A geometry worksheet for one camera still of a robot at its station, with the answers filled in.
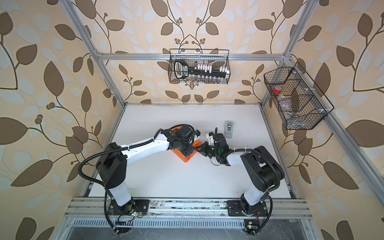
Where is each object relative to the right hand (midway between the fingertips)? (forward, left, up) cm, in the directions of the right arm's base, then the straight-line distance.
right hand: (195, 149), depth 88 cm
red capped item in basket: (+26, -50, +23) cm, 61 cm away
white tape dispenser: (+16, -24, -4) cm, 29 cm away
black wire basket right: (+9, -53, +28) cm, 61 cm away
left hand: (-1, +2, +4) cm, 4 cm away
